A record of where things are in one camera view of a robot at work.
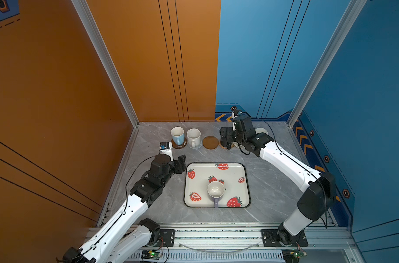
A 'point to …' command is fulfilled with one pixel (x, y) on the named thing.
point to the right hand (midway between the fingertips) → (227, 130)
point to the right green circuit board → (292, 256)
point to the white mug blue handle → (178, 135)
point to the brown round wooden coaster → (210, 142)
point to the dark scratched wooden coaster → (178, 147)
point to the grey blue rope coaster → (201, 143)
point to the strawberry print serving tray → (235, 176)
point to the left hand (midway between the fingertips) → (179, 155)
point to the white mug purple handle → (216, 189)
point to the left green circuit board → (150, 255)
